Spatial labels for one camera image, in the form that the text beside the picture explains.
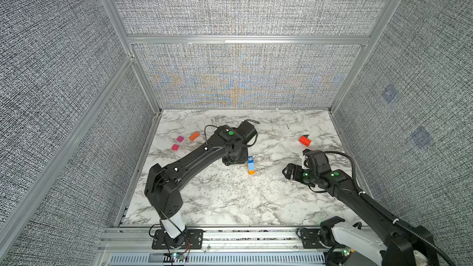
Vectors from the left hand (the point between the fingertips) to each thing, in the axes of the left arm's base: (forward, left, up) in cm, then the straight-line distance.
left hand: (241, 161), depth 79 cm
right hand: (-3, -23, -7) cm, 24 cm away
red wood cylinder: (+19, -37, -13) cm, 44 cm away
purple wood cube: (+25, +33, -15) cm, 44 cm away
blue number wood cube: (+5, -5, -9) cm, 12 cm away
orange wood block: (+2, -6, -15) cm, 16 cm away
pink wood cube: (+19, +35, -15) cm, 42 cm away
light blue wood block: (+2, -5, -10) cm, 11 cm away
